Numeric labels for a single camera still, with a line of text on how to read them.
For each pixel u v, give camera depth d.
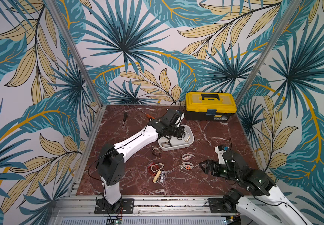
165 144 0.96
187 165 0.86
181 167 0.86
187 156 0.89
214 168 0.62
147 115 1.13
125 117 1.10
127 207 0.73
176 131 0.70
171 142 0.96
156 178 0.80
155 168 0.86
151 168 0.84
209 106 1.00
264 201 0.42
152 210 0.73
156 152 0.93
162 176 0.80
